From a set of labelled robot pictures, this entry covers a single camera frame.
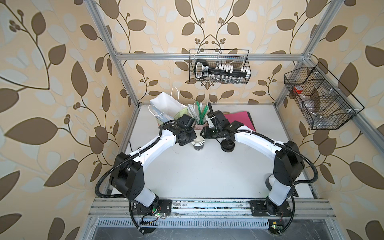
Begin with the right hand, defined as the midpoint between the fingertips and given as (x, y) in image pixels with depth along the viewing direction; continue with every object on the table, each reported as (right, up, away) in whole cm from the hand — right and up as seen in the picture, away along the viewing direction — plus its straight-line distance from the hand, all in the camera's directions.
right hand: (203, 134), depth 85 cm
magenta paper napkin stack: (+30, +10, +22) cm, 39 cm away
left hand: (-4, -1, -1) cm, 5 cm away
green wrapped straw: (-1, +12, +11) cm, 16 cm away
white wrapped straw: (-6, +15, +8) cm, 19 cm away
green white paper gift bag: (-26, +17, +17) cm, 35 cm away
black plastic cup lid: (+16, -8, +10) cm, 21 cm away
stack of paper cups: (-3, -5, -1) cm, 5 cm away
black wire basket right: (+60, +17, -13) cm, 64 cm away
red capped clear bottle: (+58, +27, +3) cm, 64 cm away
